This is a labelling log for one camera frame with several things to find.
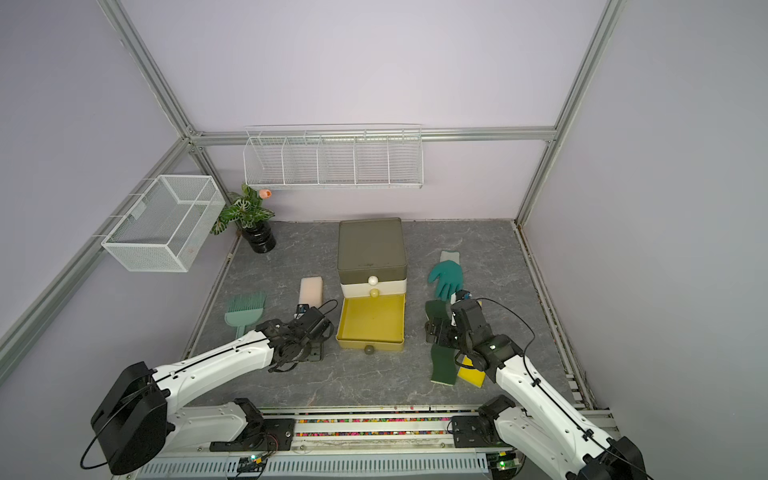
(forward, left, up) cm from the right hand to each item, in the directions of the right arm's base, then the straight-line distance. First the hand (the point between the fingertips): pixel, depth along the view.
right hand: (439, 324), depth 83 cm
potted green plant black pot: (+31, +58, +11) cm, 66 cm away
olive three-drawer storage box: (+13, +19, +10) cm, 25 cm away
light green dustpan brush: (+10, +62, -10) cm, 63 cm away
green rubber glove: (+23, -6, -10) cm, 26 cm away
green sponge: (+9, -1, -8) cm, 12 cm away
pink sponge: (+16, +41, -9) cm, 45 cm away
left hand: (-6, +37, -5) cm, 37 cm away
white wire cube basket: (+20, +76, +18) cm, 81 cm away
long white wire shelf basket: (+51, +33, +20) cm, 64 cm away
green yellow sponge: (-8, -1, -7) cm, 11 cm away
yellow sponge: (-11, -9, -8) cm, 16 cm away
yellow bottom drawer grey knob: (+3, +19, -4) cm, 20 cm away
